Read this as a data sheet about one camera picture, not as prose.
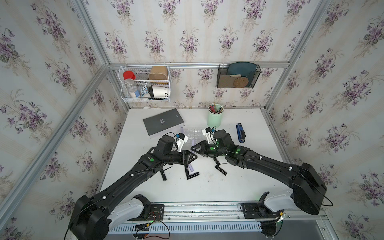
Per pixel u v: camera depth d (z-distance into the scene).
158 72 0.96
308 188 0.41
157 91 0.92
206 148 0.68
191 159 0.70
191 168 0.88
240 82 0.97
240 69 0.91
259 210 0.66
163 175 0.84
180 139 0.69
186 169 0.87
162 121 1.07
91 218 0.37
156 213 0.73
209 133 0.73
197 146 0.73
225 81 0.96
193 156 0.74
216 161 0.90
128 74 0.91
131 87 0.87
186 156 0.66
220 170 0.87
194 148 0.75
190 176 0.84
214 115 0.99
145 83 0.93
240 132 1.01
